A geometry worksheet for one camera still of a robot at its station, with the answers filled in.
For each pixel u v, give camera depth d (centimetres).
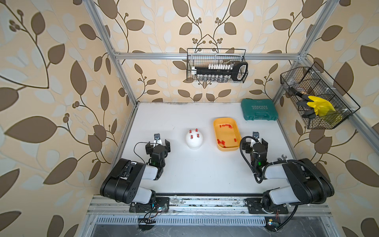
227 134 108
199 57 91
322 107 69
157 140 77
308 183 45
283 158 90
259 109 112
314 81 79
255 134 78
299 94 73
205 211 74
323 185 42
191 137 88
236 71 84
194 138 89
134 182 45
